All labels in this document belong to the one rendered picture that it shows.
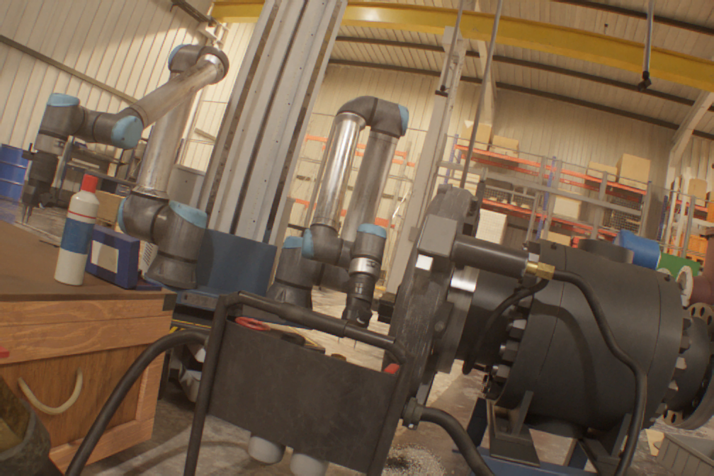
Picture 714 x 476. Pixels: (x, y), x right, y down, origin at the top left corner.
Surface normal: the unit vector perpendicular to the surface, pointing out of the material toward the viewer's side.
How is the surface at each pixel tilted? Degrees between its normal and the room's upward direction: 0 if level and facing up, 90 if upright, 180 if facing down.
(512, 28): 90
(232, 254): 90
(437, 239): 67
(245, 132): 90
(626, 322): 72
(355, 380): 90
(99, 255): 102
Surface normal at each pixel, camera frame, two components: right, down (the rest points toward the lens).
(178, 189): 0.51, 0.12
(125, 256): -0.28, 0.13
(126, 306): 0.94, 0.25
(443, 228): -0.11, -0.44
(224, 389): -0.23, -0.07
